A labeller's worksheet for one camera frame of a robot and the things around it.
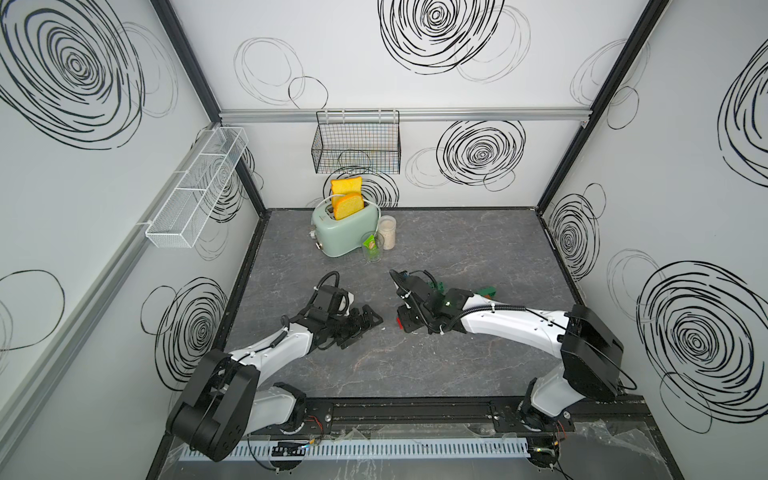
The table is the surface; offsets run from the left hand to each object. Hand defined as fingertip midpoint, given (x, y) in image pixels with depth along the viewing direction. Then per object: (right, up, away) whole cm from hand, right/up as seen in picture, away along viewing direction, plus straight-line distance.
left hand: (373, 327), depth 84 cm
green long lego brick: (+22, +10, +12) cm, 27 cm away
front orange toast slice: (-8, +36, +10) cm, 39 cm away
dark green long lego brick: (+36, +8, +10) cm, 38 cm away
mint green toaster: (-12, +26, +13) cm, 31 cm away
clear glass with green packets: (-1, +23, +18) cm, 29 cm away
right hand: (+8, +4, -2) cm, 9 cm away
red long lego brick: (+7, +4, -11) cm, 13 cm away
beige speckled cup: (+4, +29, +18) cm, 34 cm away
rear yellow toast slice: (-10, +43, +14) cm, 47 cm away
